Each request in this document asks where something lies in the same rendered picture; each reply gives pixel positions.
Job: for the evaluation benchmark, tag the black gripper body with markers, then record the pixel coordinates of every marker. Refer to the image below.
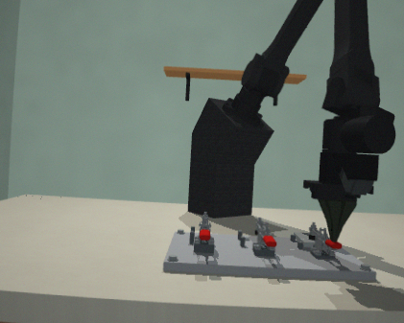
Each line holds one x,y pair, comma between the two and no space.
328,191

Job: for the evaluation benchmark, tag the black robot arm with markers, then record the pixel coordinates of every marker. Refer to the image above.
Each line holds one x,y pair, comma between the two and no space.
368,128

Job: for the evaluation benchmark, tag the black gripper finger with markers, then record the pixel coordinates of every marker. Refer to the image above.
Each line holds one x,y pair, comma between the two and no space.
334,212
347,208

